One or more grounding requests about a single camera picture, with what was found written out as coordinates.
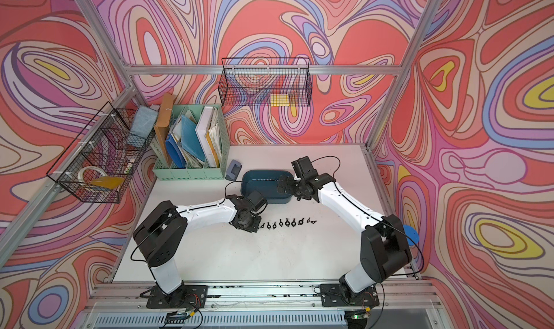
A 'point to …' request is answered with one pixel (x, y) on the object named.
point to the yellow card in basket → (110, 182)
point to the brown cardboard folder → (164, 119)
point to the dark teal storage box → (266, 182)
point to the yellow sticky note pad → (279, 99)
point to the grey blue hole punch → (234, 170)
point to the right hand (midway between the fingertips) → (288, 193)
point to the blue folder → (190, 141)
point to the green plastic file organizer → (214, 172)
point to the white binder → (201, 129)
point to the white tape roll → (80, 176)
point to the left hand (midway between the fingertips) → (256, 228)
